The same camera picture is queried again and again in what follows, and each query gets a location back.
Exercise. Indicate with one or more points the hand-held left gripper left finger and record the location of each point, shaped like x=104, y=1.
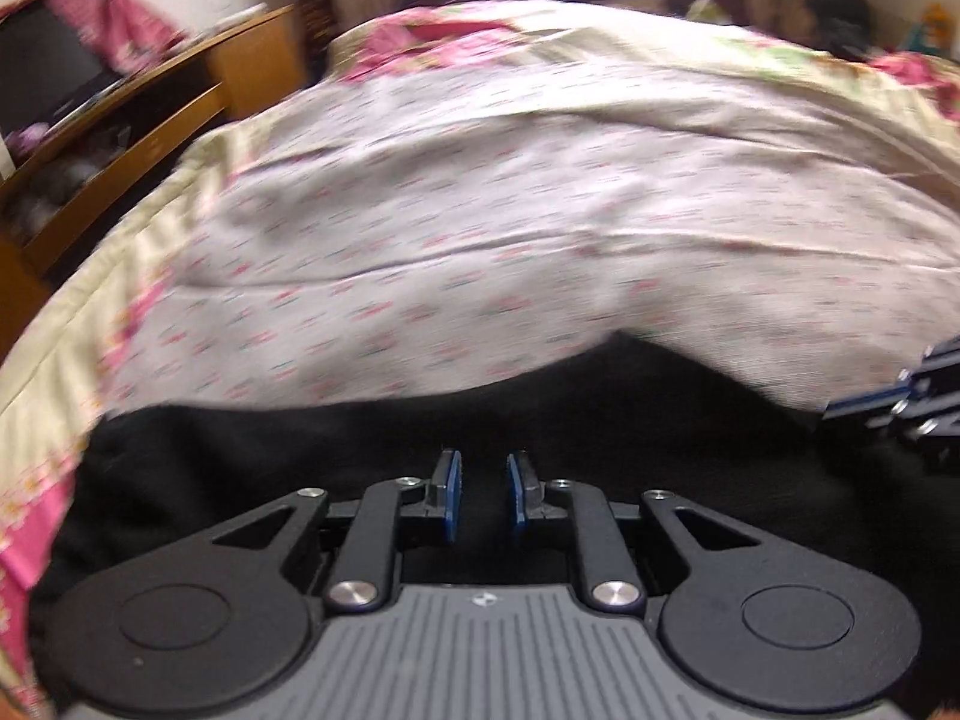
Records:
x=450, y=499

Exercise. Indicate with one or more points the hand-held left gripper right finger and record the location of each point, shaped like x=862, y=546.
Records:
x=516, y=499

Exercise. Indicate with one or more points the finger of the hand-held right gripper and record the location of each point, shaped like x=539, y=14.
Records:
x=862, y=403
x=926, y=435

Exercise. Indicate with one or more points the black pants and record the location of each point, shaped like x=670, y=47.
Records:
x=225, y=465

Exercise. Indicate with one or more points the cherry print bed sheet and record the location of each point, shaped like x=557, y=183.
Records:
x=525, y=240

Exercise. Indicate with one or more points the colourful toy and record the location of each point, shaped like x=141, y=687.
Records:
x=937, y=22

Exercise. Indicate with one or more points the black bag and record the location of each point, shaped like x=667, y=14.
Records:
x=840, y=15

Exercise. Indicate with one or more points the cream pink floral quilt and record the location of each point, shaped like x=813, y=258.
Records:
x=60, y=315

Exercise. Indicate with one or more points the wooden cabinet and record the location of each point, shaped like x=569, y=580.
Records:
x=255, y=67

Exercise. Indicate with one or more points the purple printed box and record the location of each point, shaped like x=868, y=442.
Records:
x=315, y=26

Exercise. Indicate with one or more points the black television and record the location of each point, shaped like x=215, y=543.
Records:
x=52, y=67

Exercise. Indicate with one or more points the pink cloth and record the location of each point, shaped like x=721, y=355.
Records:
x=127, y=7

